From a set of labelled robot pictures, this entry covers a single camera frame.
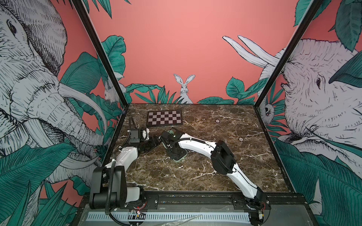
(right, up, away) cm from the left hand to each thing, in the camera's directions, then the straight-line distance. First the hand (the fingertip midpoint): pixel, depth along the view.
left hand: (159, 139), depth 89 cm
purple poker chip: (+43, +11, +21) cm, 49 cm away
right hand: (+8, -10, +1) cm, 13 cm away
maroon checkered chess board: (-4, +14, +19) cm, 23 cm away
